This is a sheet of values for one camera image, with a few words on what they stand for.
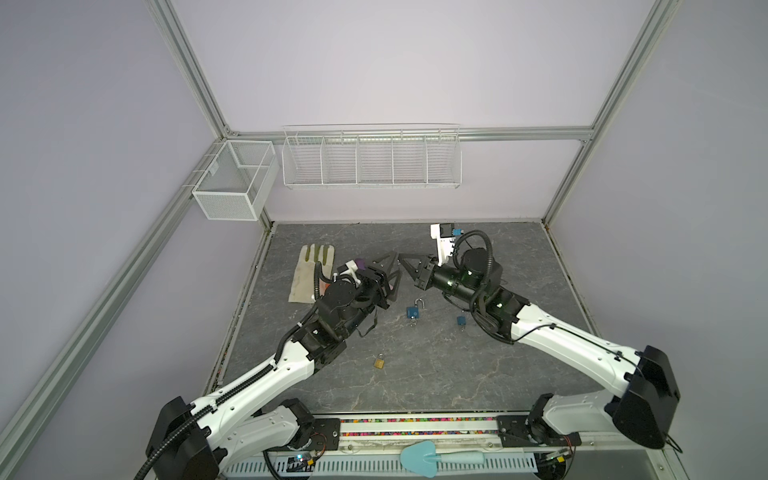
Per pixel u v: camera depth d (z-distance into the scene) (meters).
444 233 0.62
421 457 0.70
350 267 0.69
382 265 0.63
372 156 0.99
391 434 0.75
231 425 0.43
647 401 0.39
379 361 0.86
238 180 1.02
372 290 0.62
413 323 0.92
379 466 0.71
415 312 0.96
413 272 0.64
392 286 0.68
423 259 0.63
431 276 0.60
